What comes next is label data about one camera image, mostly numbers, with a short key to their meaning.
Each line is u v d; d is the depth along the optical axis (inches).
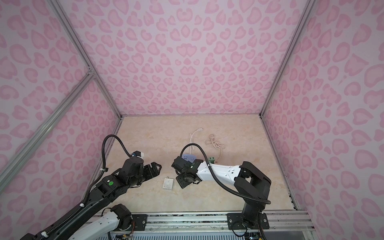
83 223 18.5
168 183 33.0
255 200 15.8
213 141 39.6
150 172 26.5
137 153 27.6
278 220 29.5
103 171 23.7
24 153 21.7
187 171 24.3
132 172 22.3
